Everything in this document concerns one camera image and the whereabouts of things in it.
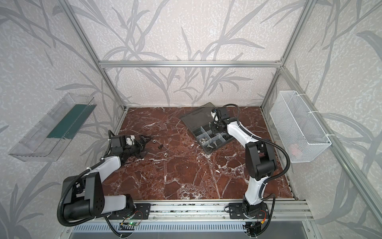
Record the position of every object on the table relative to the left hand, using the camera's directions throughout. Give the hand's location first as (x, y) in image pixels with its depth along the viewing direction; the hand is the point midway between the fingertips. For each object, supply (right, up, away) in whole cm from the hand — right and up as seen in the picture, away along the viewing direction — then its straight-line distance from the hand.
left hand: (152, 138), depth 88 cm
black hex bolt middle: (+2, -7, +8) cm, 11 cm away
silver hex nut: (+7, -12, +6) cm, 15 cm away
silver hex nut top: (-2, -3, +11) cm, 12 cm away
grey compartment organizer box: (+27, +9, +23) cm, 37 cm away
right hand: (+38, +9, +8) cm, 40 cm away
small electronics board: (-4, -39, -17) cm, 43 cm away
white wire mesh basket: (+72, +5, -25) cm, 76 cm away
